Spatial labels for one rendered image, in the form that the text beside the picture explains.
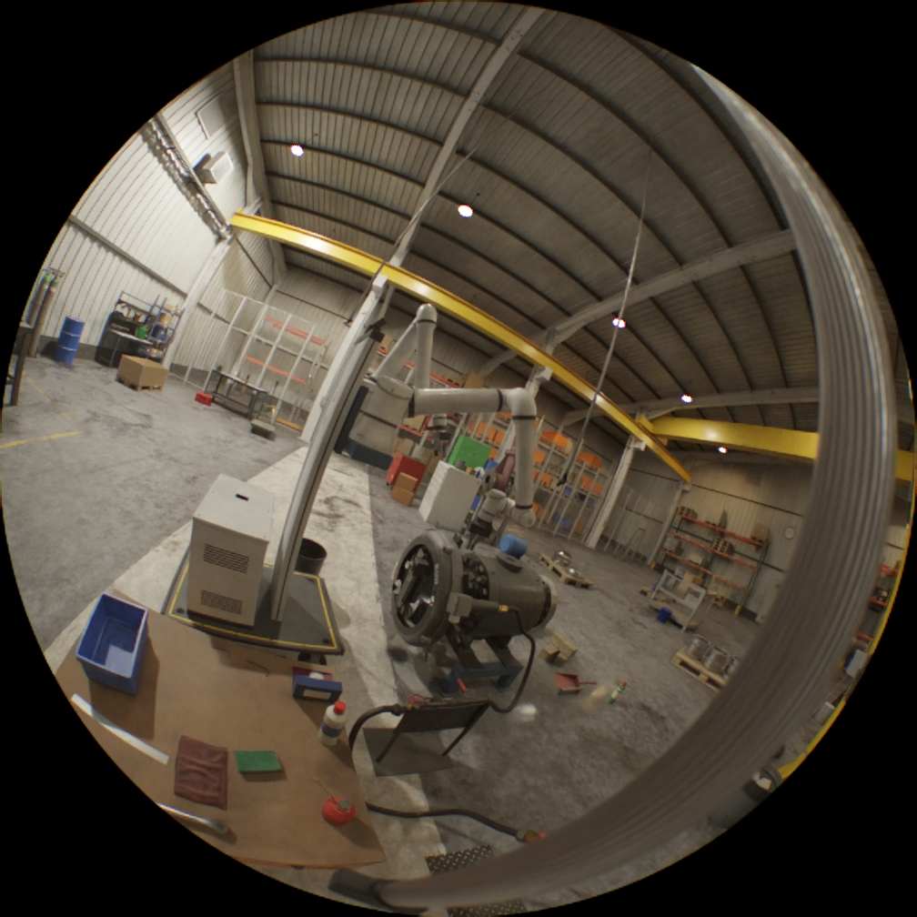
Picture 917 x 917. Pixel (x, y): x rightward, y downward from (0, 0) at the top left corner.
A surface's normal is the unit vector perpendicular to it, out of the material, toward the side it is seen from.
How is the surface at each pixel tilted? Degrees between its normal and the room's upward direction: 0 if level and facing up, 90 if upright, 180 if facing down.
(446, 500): 90
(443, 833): 0
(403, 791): 0
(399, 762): 0
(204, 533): 90
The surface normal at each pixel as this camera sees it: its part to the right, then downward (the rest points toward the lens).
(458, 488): 0.31, 0.15
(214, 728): 0.40, -0.91
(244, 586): 0.51, 0.24
